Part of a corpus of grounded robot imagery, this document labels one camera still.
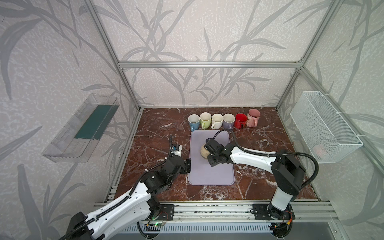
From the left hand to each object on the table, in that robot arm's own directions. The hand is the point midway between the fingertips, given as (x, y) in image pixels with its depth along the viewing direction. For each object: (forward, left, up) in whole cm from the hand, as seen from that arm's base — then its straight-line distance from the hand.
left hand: (188, 155), depth 79 cm
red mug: (+34, -36, -11) cm, 50 cm away
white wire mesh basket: (-1, -61, +21) cm, 64 cm away
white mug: (+29, -18, -6) cm, 35 cm away
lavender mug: (+33, -27, -11) cm, 44 cm away
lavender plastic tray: (-5, -7, -13) cm, 16 cm away
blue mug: (+27, -2, -5) cm, 28 cm away
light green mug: (+29, -10, -6) cm, 32 cm away
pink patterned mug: (+32, -42, -4) cm, 53 cm away
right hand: (+5, -13, -9) cm, 17 cm away
